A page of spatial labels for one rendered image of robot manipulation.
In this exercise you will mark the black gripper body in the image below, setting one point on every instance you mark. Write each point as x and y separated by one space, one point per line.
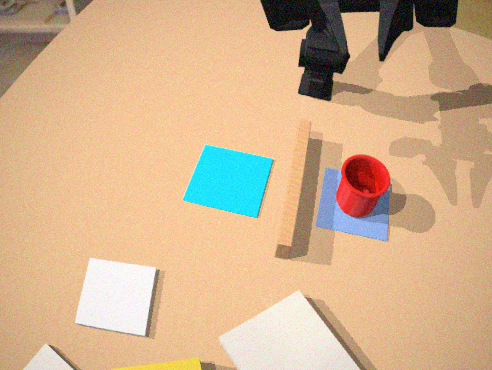
287 15

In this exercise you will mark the yellow rectangular block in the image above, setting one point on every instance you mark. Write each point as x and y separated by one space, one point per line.
187 364

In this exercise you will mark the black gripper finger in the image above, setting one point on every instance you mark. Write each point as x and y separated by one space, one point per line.
326 18
395 17

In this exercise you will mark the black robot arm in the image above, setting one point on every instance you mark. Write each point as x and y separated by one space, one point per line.
320 59

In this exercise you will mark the red plastic cup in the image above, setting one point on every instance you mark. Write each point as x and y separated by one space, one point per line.
359 173

